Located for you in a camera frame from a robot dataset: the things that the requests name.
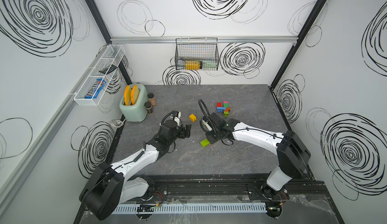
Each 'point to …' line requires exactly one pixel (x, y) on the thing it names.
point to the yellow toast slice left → (127, 95)
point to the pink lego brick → (226, 102)
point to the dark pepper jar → (148, 106)
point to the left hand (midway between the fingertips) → (183, 124)
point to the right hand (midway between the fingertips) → (211, 138)
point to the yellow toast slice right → (134, 94)
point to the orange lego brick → (228, 109)
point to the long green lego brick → (205, 143)
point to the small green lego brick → (226, 113)
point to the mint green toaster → (138, 112)
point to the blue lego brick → (220, 109)
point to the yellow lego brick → (192, 117)
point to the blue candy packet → (93, 92)
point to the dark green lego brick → (226, 105)
